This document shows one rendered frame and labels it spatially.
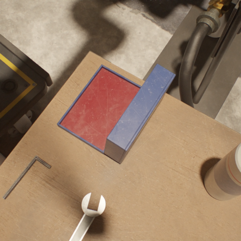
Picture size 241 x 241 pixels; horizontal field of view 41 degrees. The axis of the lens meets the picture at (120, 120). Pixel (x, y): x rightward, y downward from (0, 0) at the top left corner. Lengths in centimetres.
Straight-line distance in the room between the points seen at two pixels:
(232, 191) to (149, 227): 16
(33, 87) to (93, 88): 24
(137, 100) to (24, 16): 98
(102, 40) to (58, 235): 88
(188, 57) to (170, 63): 48
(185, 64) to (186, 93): 7
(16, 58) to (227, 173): 64
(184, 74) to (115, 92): 20
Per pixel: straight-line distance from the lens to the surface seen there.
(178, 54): 128
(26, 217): 62
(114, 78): 67
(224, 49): 89
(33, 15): 143
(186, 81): 79
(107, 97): 65
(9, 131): 109
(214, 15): 82
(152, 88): 54
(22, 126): 106
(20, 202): 63
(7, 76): 90
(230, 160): 48
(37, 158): 63
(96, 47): 129
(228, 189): 54
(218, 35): 105
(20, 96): 86
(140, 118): 51
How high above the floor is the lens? 106
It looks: 69 degrees down
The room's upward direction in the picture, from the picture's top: straight up
